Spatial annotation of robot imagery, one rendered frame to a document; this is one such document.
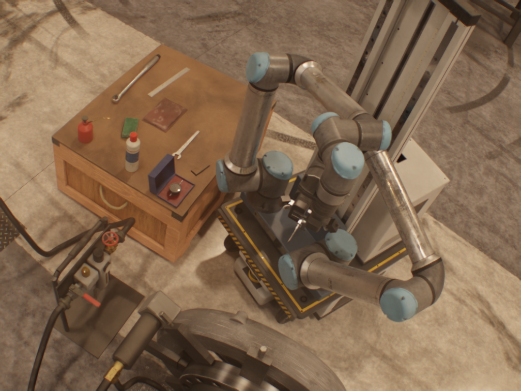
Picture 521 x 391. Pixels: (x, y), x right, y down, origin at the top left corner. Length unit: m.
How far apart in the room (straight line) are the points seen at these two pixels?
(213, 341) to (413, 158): 1.33
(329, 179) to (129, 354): 0.83
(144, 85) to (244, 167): 0.92
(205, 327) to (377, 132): 0.78
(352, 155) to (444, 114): 3.04
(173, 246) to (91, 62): 1.72
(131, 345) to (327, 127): 0.91
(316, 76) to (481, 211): 2.25
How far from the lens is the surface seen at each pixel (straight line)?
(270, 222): 2.50
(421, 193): 2.36
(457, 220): 3.64
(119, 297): 2.66
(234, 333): 1.59
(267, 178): 2.35
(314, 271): 2.04
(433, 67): 1.78
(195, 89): 2.94
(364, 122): 1.52
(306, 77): 1.89
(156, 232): 2.64
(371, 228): 2.49
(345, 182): 1.40
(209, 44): 4.09
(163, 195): 2.42
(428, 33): 1.82
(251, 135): 2.13
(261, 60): 1.92
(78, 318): 2.62
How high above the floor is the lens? 2.41
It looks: 50 degrees down
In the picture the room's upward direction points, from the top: 21 degrees clockwise
